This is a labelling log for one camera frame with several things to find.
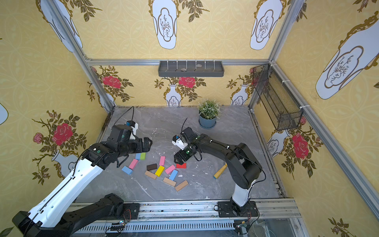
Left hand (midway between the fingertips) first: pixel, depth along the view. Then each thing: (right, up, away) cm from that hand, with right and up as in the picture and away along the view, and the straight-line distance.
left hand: (146, 142), depth 74 cm
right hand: (+16, -11, +13) cm, 24 cm away
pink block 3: (+10, -18, +13) cm, 24 cm away
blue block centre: (+12, -21, +11) cm, 26 cm away
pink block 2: (-12, -15, +14) cm, 24 cm away
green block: (-8, -11, +18) cm, 23 cm away
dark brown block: (-2, -17, +14) cm, 22 cm away
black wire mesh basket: (+75, +16, +9) cm, 77 cm away
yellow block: (+4, -18, +11) cm, 22 cm away
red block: (+18, -17, +16) cm, 29 cm away
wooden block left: (-1, -21, +11) cm, 24 cm away
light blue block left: (-16, -18, +13) cm, 27 cm away
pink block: (+5, -14, +16) cm, 22 cm away
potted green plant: (+34, +16, +23) cm, 45 cm away
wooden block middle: (+10, -23, +8) cm, 27 cm away
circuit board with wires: (-13, -41, -2) cm, 43 cm away
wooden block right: (+16, -25, +7) cm, 31 cm away
